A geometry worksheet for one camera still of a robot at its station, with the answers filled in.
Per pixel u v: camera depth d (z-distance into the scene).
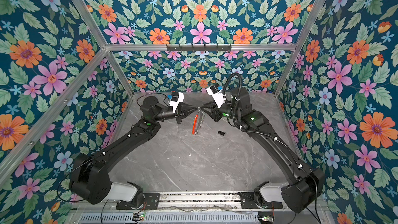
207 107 0.68
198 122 0.70
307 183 0.38
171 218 0.70
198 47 0.92
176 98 0.59
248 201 0.73
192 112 0.69
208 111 0.66
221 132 0.98
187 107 0.66
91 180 0.41
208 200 0.75
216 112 0.60
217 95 0.58
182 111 0.64
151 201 0.73
